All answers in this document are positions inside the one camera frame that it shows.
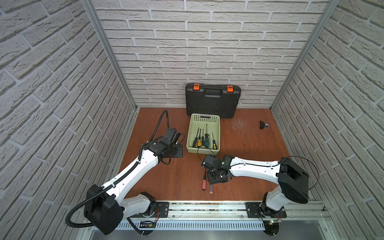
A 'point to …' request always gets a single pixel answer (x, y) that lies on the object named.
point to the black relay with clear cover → (262, 125)
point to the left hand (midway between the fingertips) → (180, 148)
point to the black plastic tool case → (212, 99)
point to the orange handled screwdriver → (199, 142)
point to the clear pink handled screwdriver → (211, 188)
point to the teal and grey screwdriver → (206, 140)
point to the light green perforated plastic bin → (210, 123)
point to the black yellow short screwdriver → (214, 145)
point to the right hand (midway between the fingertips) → (212, 179)
